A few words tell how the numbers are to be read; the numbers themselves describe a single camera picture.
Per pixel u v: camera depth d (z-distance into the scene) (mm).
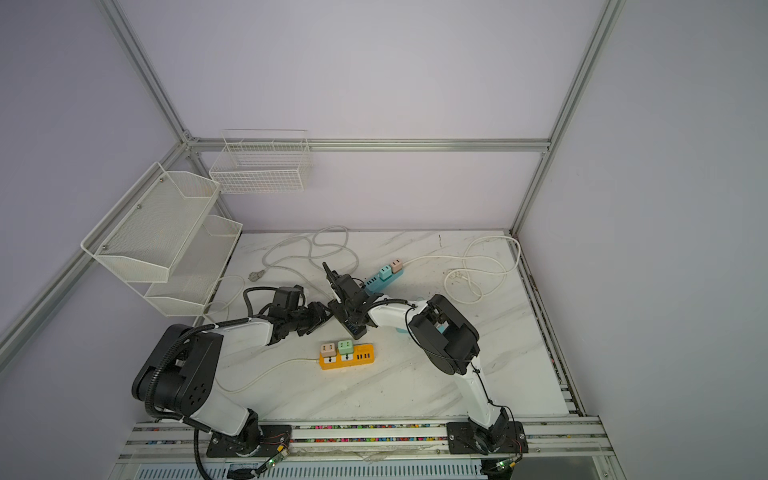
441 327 581
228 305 981
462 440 731
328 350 818
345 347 824
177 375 452
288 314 751
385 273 1008
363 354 855
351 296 748
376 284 1012
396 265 1016
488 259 1110
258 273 1049
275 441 732
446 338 530
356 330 906
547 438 758
